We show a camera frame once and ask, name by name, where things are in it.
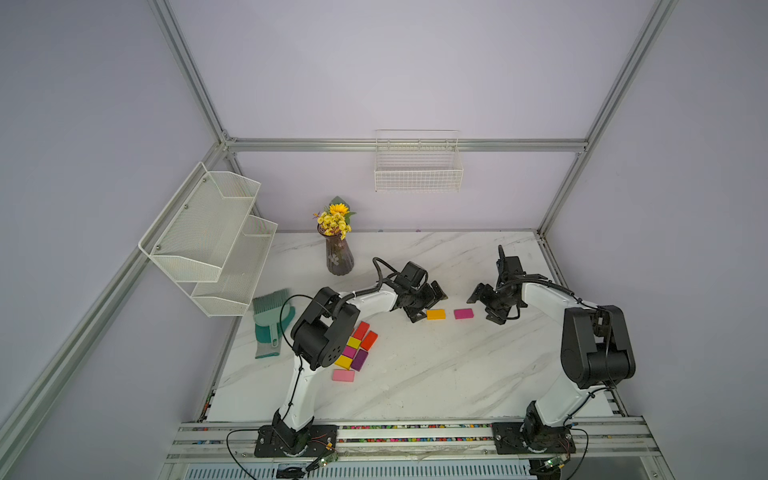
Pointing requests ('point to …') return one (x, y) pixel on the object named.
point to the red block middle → (361, 330)
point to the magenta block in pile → (349, 351)
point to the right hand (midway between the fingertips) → (478, 310)
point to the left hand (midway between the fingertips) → (440, 305)
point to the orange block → (439, 314)
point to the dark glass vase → (339, 255)
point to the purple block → (359, 359)
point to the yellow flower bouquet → (336, 218)
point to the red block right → (369, 340)
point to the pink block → (343, 375)
